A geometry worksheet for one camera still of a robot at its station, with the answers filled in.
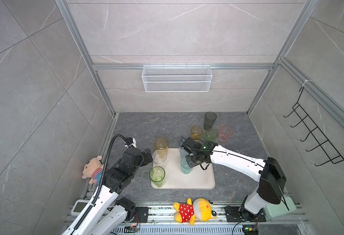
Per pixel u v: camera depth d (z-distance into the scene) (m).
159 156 0.86
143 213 0.73
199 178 0.90
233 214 0.73
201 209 0.69
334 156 0.58
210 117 1.02
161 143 0.86
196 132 1.04
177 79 1.00
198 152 0.59
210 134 1.06
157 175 0.84
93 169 0.84
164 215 0.75
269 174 0.42
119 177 0.48
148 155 0.66
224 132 1.05
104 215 0.58
